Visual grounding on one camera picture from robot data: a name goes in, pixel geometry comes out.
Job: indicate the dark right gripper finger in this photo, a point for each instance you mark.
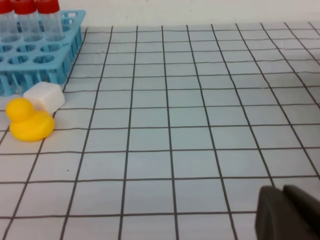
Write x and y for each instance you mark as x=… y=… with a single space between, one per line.
x=287 y=214

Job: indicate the blue test tube rack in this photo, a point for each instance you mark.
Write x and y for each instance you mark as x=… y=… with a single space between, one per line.
x=23 y=64

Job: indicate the red capped test tube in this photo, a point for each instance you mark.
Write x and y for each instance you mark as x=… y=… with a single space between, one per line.
x=49 y=11
x=26 y=12
x=8 y=23

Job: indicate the white cube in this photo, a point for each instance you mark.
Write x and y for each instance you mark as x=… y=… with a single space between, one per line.
x=45 y=96

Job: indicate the yellow rubber duck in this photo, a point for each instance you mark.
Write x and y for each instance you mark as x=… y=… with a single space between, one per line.
x=26 y=123

